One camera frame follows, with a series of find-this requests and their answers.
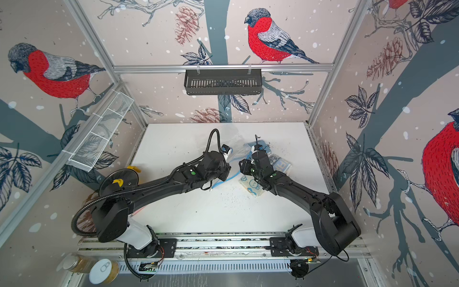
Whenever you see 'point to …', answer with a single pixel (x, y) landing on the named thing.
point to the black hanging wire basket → (223, 81)
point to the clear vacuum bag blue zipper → (235, 168)
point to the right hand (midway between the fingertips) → (243, 160)
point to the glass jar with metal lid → (78, 263)
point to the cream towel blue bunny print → (254, 187)
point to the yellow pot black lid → (119, 179)
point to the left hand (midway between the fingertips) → (232, 162)
